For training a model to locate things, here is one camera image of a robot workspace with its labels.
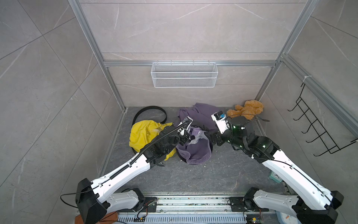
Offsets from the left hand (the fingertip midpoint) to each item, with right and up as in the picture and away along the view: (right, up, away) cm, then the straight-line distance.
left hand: (187, 123), depth 70 cm
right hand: (+12, -2, -2) cm, 13 cm away
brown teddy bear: (+51, +10, +38) cm, 65 cm away
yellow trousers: (-29, -7, +19) cm, 35 cm away
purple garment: (+9, -18, +22) cm, 30 cm away
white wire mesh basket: (-1, +35, +31) cm, 47 cm away
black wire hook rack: (+62, -5, -7) cm, 63 cm away
